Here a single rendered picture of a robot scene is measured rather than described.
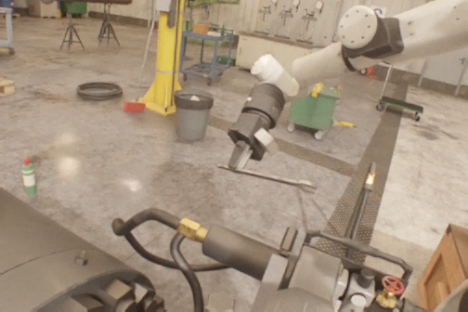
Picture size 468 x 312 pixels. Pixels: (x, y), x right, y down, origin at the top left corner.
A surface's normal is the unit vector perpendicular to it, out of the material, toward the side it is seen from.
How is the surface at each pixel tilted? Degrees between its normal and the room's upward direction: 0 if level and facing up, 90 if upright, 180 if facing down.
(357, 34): 84
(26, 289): 8
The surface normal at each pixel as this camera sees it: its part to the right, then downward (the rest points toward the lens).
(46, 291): 0.22, -0.96
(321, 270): -0.04, -0.73
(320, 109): -0.36, 0.32
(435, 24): -0.76, 0.04
